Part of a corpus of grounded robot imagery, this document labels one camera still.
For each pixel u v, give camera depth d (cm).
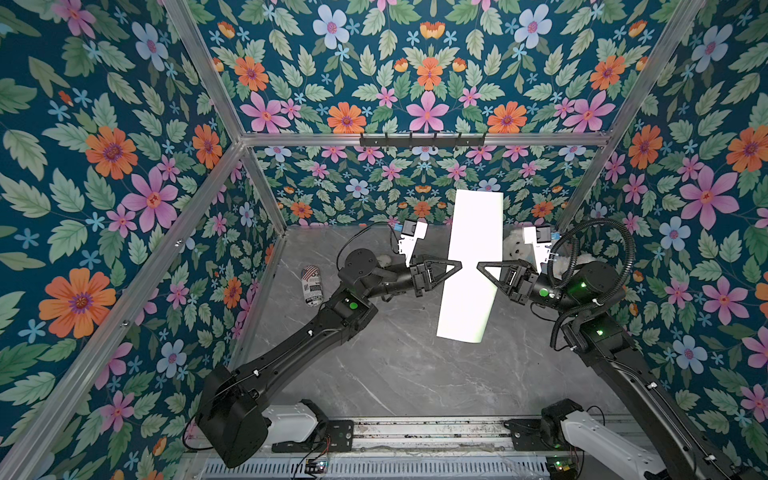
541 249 53
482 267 57
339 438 73
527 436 73
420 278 53
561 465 72
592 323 49
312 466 72
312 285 98
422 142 93
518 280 53
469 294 58
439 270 58
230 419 39
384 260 52
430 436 75
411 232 55
